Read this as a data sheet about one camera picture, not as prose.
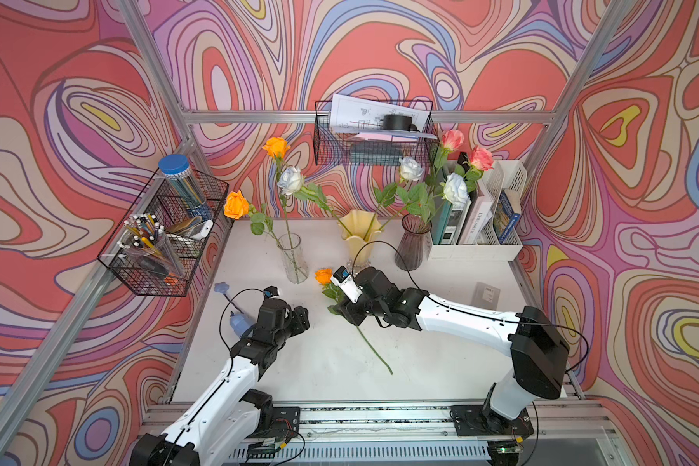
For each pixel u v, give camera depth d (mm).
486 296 944
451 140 824
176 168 701
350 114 847
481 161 754
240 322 859
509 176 1070
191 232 735
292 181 700
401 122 823
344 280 692
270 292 749
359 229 965
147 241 578
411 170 786
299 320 749
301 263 939
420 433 733
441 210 891
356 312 704
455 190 677
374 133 773
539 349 436
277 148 819
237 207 734
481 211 916
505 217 1015
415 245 1042
